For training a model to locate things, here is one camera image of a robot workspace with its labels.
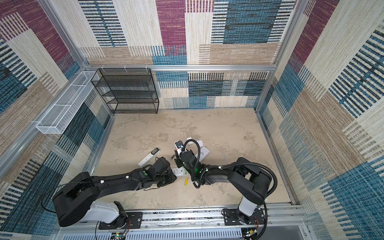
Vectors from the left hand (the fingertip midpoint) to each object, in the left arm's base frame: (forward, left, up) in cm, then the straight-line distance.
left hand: (177, 177), depth 85 cm
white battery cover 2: (+25, -14, -3) cm, 28 cm away
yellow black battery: (-2, -5, -2) cm, 5 cm away
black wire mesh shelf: (+59, +38, +15) cm, 72 cm away
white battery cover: (+28, -7, -2) cm, 29 cm away
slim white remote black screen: (+13, +18, -1) cm, 22 cm away
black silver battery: (+14, +4, -2) cm, 15 cm away
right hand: (+12, 0, +8) cm, 14 cm away
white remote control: (+4, -2, 0) cm, 4 cm away
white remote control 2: (+15, -16, 0) cm, 22 cm away
